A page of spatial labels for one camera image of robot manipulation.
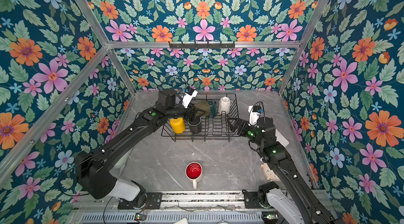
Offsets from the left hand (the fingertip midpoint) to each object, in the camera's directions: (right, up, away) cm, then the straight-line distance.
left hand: (203, 105), depth 72 cm
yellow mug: (-16, -11, +16) cm, 25 cm away
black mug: (-6, -12, +16) cm, 21 cm away
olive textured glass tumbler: (0, 0, +2) cm, 2 cm away
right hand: (+14, -6, 0) cm, 16 cm away
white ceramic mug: (+12, +1, +25) cm, 28 cm away
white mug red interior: (-5, -35, +8) cm, 36 cm away
